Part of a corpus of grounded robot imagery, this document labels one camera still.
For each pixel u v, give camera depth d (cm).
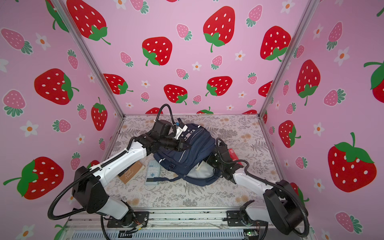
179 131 71
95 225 73
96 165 46
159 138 61
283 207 42
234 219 74
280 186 44
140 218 75
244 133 111
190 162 75
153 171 90
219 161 66
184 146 70
